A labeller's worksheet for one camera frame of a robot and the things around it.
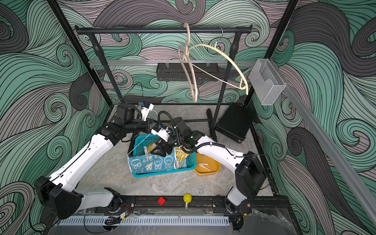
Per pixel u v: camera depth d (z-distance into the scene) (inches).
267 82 30.8
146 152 28.0
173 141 25.5
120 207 28.4
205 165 33.7
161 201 29.0
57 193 14.6
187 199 28.7
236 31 21.0
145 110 25.7
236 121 41.9
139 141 27.4
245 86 22.8
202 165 33.7
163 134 25.5
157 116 23.6
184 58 29.2
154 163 31.1
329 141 20.7
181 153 32.2
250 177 16.6
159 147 24.9
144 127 24.8
